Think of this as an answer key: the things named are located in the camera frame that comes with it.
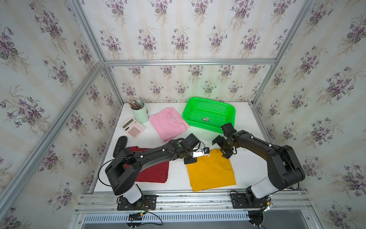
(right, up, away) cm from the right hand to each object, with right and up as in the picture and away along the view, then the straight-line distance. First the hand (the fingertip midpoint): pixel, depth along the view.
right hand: (216, 148), depth 90 cm
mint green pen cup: (-53, +21, +12) cm, 58 cm away
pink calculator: (-58, +13, +11) cm, 60 cm away
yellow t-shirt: (-5, -12, -9) cm, 16 cm away
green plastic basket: (-2, +22, +21) cm, 30 cm away
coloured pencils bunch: (-57, +28, +10) cm, 64 cm away
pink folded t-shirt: (-33, +15, +14) cm, 38 cm away
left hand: (-14, -4, -7) cm, 16 cm away
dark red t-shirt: (-36, -13, -9) cm, 39 cm away
